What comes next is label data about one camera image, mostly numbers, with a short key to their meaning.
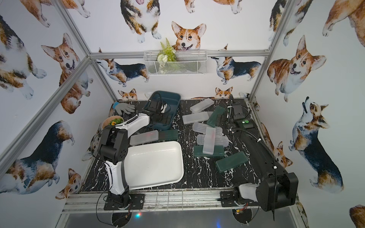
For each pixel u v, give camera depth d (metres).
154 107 0.79
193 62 0.93
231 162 0.86
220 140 0.98
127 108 1.14
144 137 0.94
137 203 0.74
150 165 0.92
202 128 1.02
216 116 1.04
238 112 0.61
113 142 0.57
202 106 1.14
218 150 0.90
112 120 0.93
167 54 0.82
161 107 0.84
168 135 1.00
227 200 0.73
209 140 0.93
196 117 1.07
